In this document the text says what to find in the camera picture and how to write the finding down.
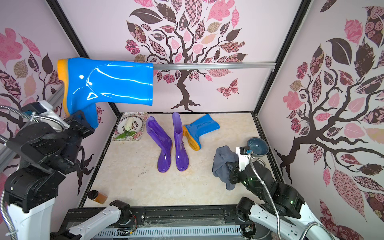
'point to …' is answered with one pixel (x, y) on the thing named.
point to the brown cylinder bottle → (97, 196)
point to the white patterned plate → (136, 125)
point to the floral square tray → (117, 136)
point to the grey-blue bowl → (259, 147)
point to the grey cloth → (224, 154)
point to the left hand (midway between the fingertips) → (84, 116)
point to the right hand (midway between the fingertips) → (227, 162)
